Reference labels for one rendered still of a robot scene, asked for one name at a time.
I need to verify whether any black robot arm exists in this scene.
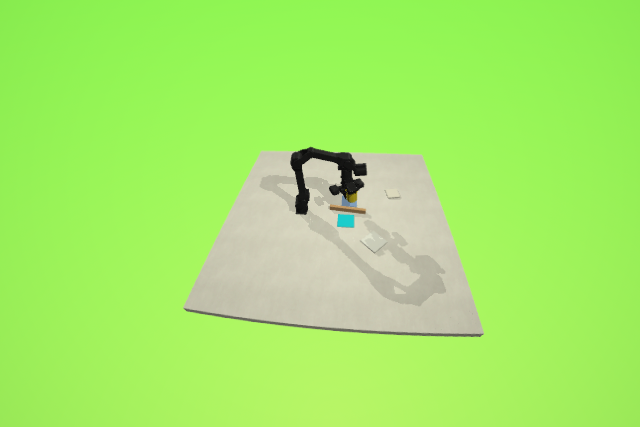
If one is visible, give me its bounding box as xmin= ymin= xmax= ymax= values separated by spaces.
xmin=290 ymin=147 xmax=367 ymax=215

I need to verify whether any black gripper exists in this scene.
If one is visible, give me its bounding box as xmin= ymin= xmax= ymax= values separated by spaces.
xmin=329 ymin=176 xmax=364 ymax=199

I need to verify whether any light brown wooden plank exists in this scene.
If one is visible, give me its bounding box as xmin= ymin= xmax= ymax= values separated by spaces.
xmin=330 ymin=204 xmax=366 ymax=214

